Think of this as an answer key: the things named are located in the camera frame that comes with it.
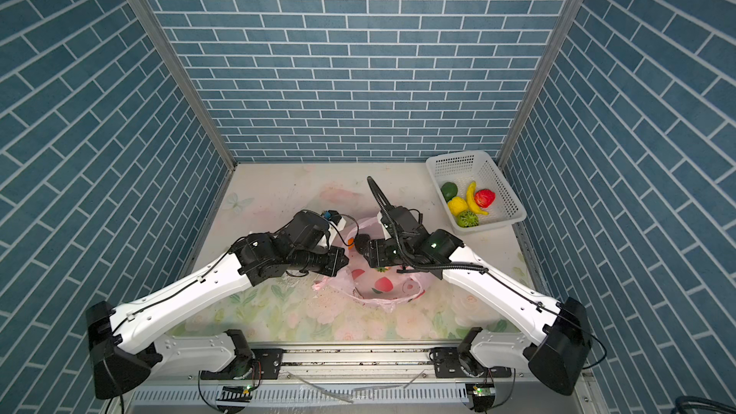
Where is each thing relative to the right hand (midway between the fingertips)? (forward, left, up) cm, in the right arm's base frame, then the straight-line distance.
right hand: (375, 254), depth 75 cm
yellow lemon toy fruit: (+27, -26, -11) cm, 39 cm away
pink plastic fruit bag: (-1, -4, -18) cm, 18 cm away
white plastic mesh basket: (+48, -37, -12) cm, 62 cm away
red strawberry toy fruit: (+33, -37, -13) cm, 51 cm away
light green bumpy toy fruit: (+21, -29, -11) cm, 38 cm away
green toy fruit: (+34, -24, -11) cm, 43 cm away
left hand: (-5, +4, +2) cm, 7 cm away
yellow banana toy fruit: (+32, -32, -14) cm, 48 cm away
